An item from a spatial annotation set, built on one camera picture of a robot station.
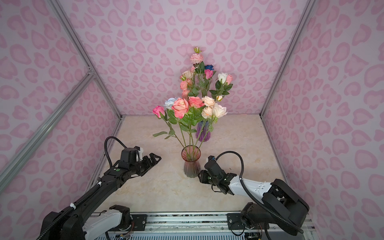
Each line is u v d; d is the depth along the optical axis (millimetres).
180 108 607
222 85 814
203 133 1005
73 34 768
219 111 620
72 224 392
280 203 419
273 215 400
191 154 782
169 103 640
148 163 745
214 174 674
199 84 862
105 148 641
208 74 819
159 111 662
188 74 838
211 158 801
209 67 873
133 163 667
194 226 722
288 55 852
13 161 531
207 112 678
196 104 653
